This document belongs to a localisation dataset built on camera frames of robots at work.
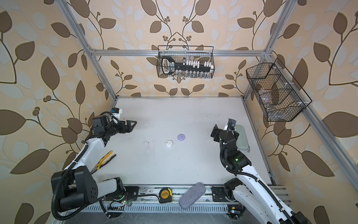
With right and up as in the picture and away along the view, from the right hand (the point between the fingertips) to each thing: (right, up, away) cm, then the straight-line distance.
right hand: (223, 129), depth 77 cm
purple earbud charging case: (-24, -8, +19) cm, 32 cm away
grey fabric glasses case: (-19, -35, -7) cm, 40 cm away
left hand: (-55, +4, +7) cm, 56 cm away
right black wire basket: (+30, +19, -2) cm, 36 cm away
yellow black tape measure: (-32, -34, -5) cm, 47 cm away
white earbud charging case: (-32, -11, +15) cm, 38 cm away
